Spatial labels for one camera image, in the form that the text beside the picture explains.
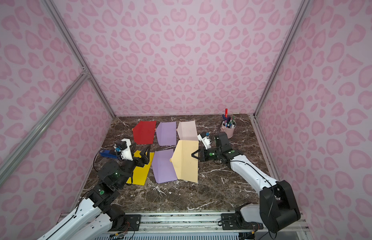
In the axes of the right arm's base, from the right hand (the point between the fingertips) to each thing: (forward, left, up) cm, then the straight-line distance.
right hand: (192, 155), depth 79 cm
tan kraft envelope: (-4, +4, -6) cm, 8 cm away
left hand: (-1, +23, +13) cm, 26 cm away
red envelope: (+28, +38, -17) cm, 50 cm away
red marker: (+33, -22, -2) cm, 40 cm away
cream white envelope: (+31, +5, -18) cm, 36 cm away
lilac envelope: (-1, +19, -15) cm, 24 cm away
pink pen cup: (+24, -23, -6) cm, 34 cm away
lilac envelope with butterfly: (+27, +20, -16) cm, 37 cm away
